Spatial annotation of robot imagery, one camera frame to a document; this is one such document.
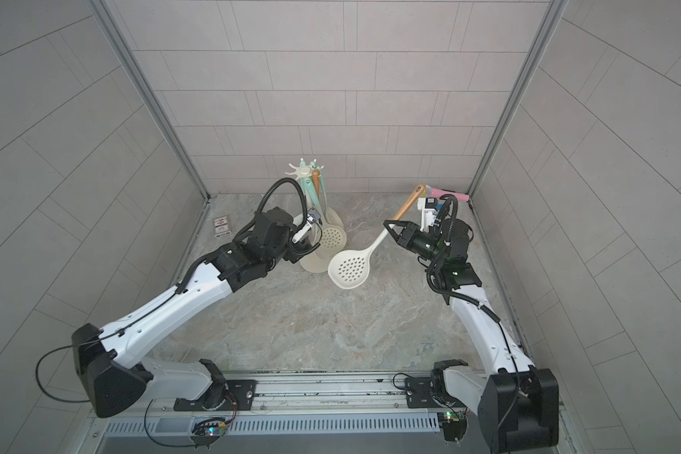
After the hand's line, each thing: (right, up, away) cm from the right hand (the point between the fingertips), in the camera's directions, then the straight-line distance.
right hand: (385, 226), depth 73 cm
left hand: (-23, +1, +3) cm, 23 cm away
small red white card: (-58, -1, +32) cm, 66 cm away
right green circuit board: (+17, -49, -4) cm, 52 cm away
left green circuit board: (-42, -48, -7) cm, 64 cm away
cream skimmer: (-9, -11, -1) cm, 15 cm away
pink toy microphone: (+16, +10, +13) cm, 22 cm away
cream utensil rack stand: (-17, -6, -12) cm, 22 cm away
